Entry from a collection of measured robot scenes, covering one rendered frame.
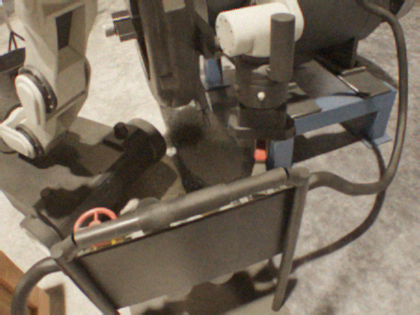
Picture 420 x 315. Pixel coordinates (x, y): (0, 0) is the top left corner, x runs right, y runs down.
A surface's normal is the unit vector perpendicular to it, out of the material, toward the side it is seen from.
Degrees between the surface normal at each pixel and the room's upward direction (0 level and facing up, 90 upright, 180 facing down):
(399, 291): 0
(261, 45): 90
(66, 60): 35
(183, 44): 94
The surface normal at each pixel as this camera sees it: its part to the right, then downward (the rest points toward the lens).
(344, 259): -0.09, -0.73
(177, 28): 0.31, 0.58
